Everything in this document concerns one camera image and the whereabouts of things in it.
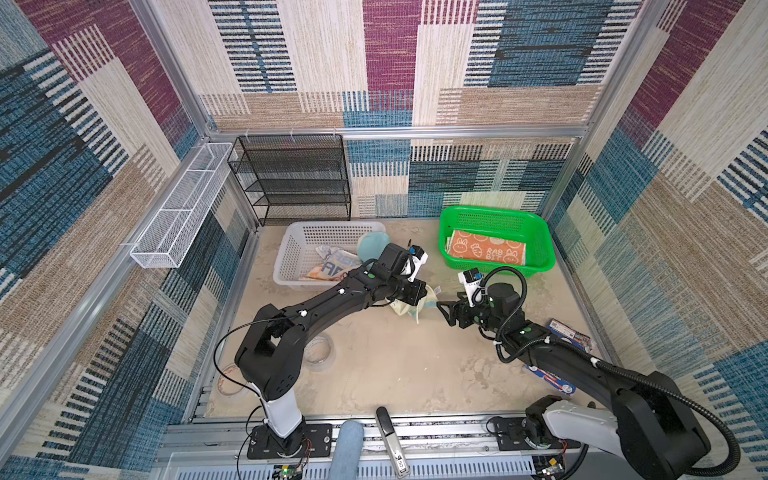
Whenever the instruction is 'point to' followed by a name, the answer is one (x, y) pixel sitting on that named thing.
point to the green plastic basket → (523, 226)
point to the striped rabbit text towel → (336, 263)
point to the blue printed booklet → (575, 337)
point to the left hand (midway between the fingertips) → (427, 288)
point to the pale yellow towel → (368, 242)
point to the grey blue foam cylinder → (345, 462)
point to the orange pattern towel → (472, 245)
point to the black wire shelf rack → (294, 177)
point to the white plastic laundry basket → (297, 248)
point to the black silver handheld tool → (392, 443)
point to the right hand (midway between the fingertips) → (449, 302)
